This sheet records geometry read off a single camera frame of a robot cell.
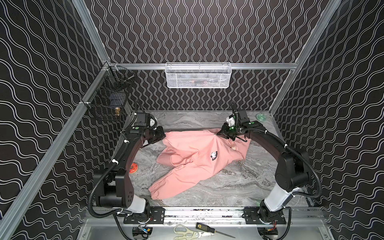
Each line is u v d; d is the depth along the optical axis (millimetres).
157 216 751
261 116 1169
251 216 733
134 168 881
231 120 835
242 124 695
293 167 467
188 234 697
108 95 925
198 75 1311
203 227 701
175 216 762
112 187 425
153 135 721
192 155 902
